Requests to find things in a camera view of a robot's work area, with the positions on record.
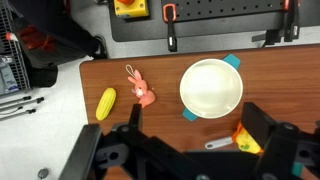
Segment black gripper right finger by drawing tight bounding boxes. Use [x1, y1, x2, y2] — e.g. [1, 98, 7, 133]
[240, 101, 320, 180]

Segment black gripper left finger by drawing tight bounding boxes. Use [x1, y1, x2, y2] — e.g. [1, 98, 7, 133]
[59, 103, 188, 180]

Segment pink bunny toy with loop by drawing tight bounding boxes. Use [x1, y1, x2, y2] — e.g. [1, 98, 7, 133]
[125, 64, 157, 109]

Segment yellow toy corn cob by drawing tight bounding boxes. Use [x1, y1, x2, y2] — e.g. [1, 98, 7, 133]
[95, 87, 118, 122]

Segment small grey round disc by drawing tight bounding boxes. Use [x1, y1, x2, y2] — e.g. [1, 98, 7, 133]
[37, 167, 50, 180]

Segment black tipped tripod legs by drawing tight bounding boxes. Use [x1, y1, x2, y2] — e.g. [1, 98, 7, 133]
[0, 95, 45, 122]

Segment black clamp with orange grip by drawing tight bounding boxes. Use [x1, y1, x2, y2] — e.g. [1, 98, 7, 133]
[162, 3, 178, 53]
[251, 0, 301, 48]

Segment black base mat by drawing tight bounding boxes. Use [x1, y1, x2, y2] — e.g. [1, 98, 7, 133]
[108, 0, 320, 43]

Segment black perforated board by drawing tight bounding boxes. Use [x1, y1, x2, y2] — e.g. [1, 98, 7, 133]
[161, 0, 292, 22]

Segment person in dark clothes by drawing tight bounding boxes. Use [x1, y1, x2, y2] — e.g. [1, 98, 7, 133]
[6, 0, 109, 88]

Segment yellow box with red button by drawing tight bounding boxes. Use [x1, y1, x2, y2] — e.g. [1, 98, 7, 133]
[113, 0, 150, 19]

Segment yellow orange toy with grey handle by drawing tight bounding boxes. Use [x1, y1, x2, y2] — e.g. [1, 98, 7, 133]
[204, 121, 264, 155]

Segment white pot with teal handles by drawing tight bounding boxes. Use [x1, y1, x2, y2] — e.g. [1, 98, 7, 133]
[179, 53, 244, 122]

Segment grey wire rack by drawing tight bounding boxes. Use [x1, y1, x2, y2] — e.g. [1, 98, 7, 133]
[0, 3, 33, 98]

